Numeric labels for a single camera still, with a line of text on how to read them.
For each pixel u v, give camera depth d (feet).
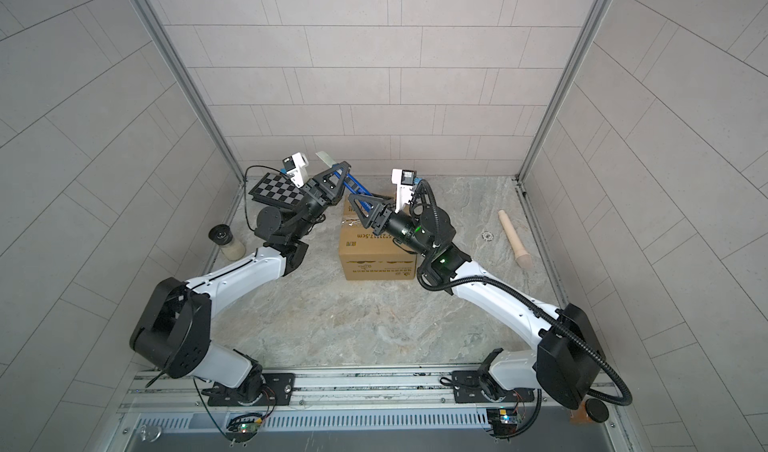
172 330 1.39
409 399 2.32
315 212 2.06
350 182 2.07
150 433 2.05
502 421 2.23
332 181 2.14
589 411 1.98
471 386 2.33
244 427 2.12
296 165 2.06
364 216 1.93
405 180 1.90
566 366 1.32
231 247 2.97
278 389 2.33
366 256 2.56
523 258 2.99
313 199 1.99
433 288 1.76
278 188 3.59
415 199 1.94
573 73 2.83
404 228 1.90
